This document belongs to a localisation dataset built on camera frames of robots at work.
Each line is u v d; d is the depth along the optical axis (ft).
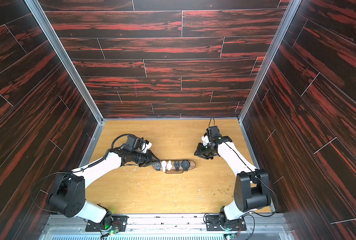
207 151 2.42
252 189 1.41
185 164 2.80
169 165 2.81
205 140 2.70
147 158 2.47
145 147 2.42
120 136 2.72
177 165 2.83
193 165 2.82
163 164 2.83
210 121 4.17
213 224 2.39
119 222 2.41
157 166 2.77
